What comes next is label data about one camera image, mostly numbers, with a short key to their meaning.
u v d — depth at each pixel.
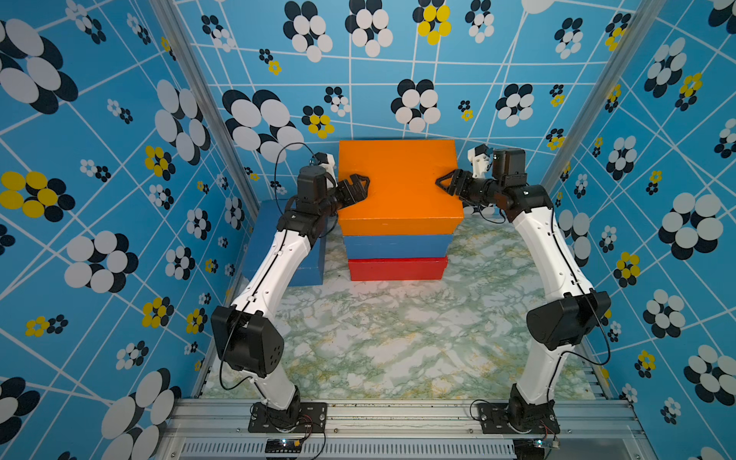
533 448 0.69
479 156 0.70
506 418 0.72
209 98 0.84
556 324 0.48
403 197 0.74
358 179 0.69
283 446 0.72
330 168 0.69
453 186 0.70
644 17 0.68
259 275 0.49
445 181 0.75
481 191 0.66
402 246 0.89
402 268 0.96
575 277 0.48
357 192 0.69
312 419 0.73
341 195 0.69
